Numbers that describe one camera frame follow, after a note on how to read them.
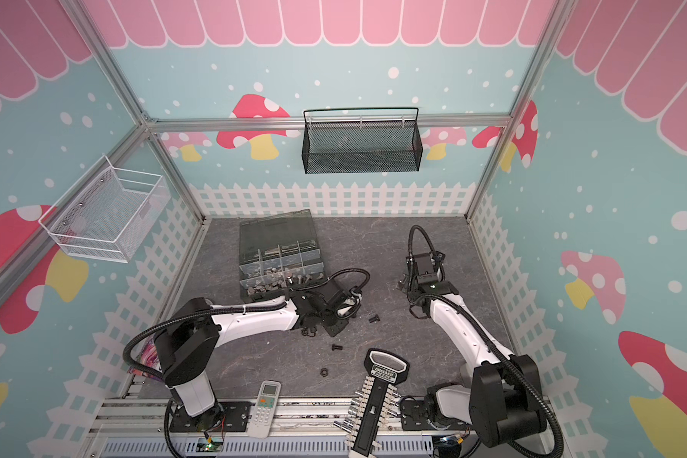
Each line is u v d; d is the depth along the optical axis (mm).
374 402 757
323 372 815
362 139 954
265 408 745
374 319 918
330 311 750
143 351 847
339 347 854
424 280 658
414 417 738
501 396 404
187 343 465
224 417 735
